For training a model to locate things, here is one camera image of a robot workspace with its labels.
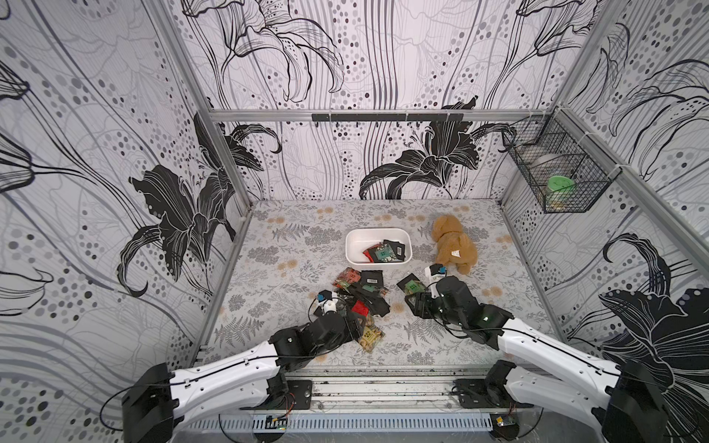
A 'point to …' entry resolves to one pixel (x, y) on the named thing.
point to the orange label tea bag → (398, 248)
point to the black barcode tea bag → (374, 277)
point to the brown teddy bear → (453, 245)
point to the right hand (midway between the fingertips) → (413, 297)
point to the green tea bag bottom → (385, 253)
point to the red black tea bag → (346, 278)
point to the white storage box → (358, 240)
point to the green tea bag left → (370, 336)
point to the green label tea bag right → (411, 284)
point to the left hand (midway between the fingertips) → (359, 329)
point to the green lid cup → (559, 192)
